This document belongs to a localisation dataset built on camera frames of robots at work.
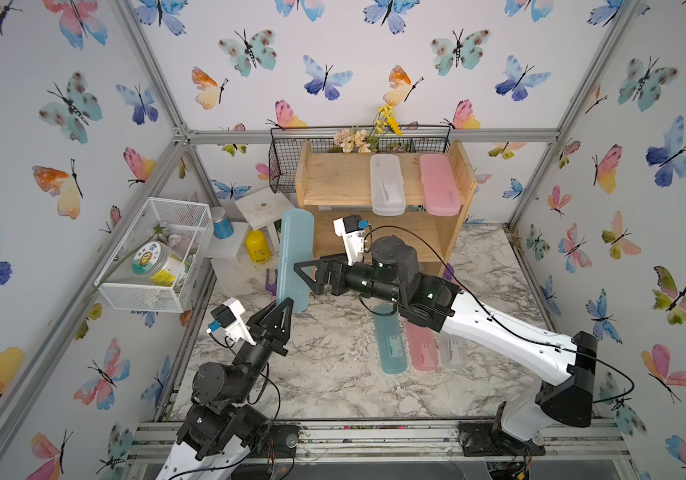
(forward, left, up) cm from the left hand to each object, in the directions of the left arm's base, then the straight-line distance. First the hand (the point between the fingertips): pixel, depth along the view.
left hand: (289, 301), depth 61 cm
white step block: (+33, +29, -34) cm, 56 cm away
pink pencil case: (+3, -33, -33) cm, 46 cm away
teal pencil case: (+5, -24, -32) cm, 40 cm away
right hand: (+5, -4, +6) cm, 9 cm away
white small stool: (+41, +16, -12) cm, 45 cm away
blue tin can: (+36, +27, -13) cm, 47 cm away
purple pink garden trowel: (+30, -47, -35) cm, 66 cm away
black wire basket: (+55, +8, 0) cm, 56 cm away
